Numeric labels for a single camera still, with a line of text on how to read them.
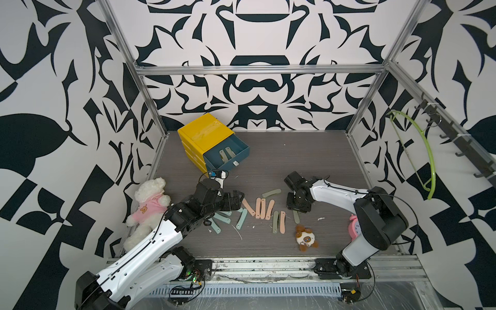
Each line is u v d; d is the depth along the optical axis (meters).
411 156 0.79
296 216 0.87
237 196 0.67
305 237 0.79
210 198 0.58
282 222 0.85
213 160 0.88
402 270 0.76
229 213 0.89
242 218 0.87
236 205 0.66
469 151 0.55
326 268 0.74
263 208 0.89
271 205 0.91
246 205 0.91
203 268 0.74
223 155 0.89
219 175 0.68
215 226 0.85
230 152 0.90
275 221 0.85
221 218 0.87
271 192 0.94
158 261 0.47
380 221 0.46
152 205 0.82
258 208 0.89
